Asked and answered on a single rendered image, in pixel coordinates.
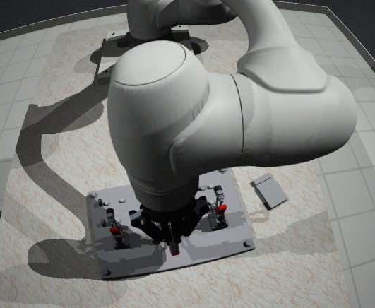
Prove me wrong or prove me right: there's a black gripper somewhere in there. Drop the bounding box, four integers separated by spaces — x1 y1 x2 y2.
129 196 210 254

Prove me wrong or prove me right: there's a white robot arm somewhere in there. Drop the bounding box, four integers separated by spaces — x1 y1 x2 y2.
107 0 357 212

